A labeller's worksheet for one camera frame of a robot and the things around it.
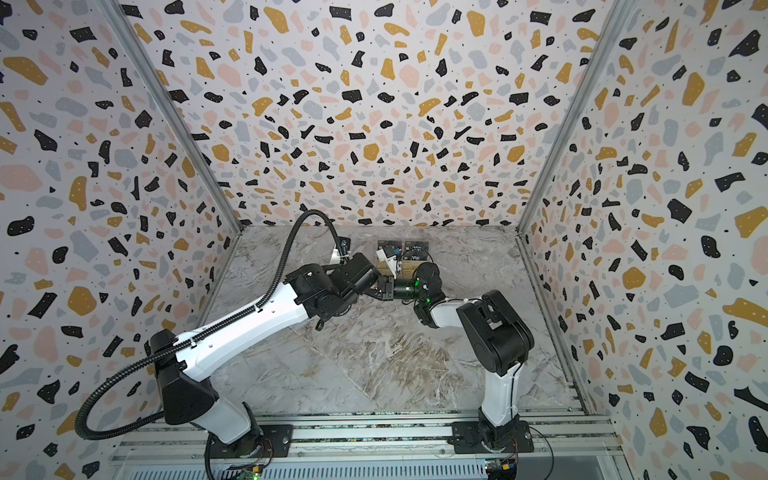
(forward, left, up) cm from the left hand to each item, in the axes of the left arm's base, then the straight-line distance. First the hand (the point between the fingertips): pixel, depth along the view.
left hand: (345, 276), depth 74 cm
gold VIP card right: (+4, -16, -2) cm, 17 cm away
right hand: (-1, -3, -4) cm, 5 cm away
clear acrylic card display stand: (+6, -13, -1) cm, 15 cm away
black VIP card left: (+9, -11, 0) cm, 14 cm away
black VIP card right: (+23, -20, -18) cm, 35 cm away
